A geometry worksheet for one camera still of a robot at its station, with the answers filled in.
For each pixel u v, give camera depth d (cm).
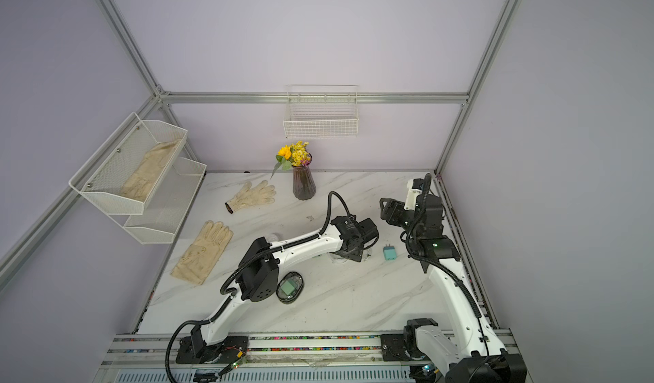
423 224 57
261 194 111
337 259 91
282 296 79
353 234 64
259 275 54
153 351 75
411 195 68
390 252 93
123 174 77
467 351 39
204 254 93
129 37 77
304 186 106
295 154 93
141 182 76
